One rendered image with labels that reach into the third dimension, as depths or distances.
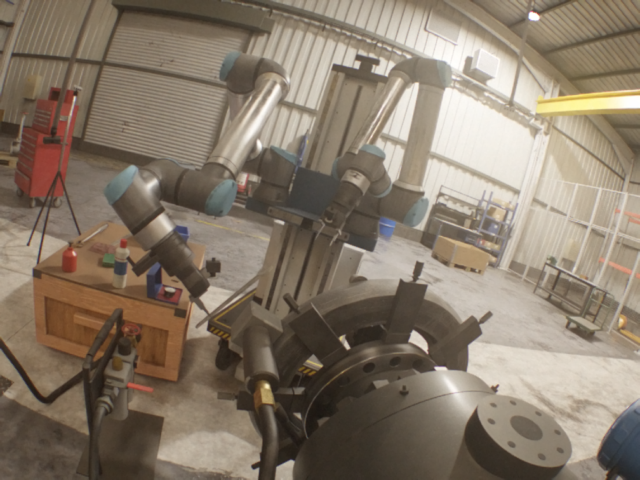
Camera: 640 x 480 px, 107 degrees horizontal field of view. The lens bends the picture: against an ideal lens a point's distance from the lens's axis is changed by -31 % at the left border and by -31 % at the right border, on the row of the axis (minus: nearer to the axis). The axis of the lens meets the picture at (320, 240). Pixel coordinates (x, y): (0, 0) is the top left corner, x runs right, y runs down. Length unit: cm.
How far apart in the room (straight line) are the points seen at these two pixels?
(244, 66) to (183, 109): 838
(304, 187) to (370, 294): 96
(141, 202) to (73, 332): 124
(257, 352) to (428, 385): 38
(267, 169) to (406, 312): 100
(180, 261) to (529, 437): 74
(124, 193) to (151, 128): 910
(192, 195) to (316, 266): 121
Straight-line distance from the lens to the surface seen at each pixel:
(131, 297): 161
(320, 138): 179
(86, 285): 167
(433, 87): 147
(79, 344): 188
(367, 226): 154
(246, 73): 119
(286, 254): 185
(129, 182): 71
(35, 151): 423
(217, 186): 75
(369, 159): 112
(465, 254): 806
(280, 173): 164
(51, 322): 190
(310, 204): 174
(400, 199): 146
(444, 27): 1105
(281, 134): 918
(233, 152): 84
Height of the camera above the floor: 122
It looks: 12 degrees down
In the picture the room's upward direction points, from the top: 17 degrees clockwise
